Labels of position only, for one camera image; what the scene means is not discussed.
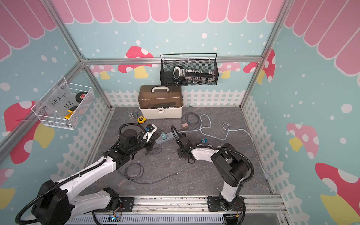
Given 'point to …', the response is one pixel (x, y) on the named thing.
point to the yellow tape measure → (141, 120)
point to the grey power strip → (169, 136)
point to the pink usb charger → (184, 125)
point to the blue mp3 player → (204, 140)
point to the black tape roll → (80, 95)
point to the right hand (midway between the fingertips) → (183, 151)
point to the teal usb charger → (163, 136)
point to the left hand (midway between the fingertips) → (158, 136)
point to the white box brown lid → (160, 101)
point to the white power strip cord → (226, 137)
